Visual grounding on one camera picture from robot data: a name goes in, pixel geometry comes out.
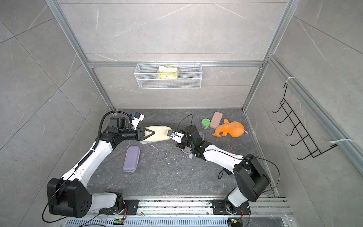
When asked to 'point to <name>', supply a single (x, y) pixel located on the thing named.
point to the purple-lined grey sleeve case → (131, 159)
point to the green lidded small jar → (205, 123)
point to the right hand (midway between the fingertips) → (175, 133)
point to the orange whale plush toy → (234, 129)
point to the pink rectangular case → (216, 119)
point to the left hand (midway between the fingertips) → (152, 131)
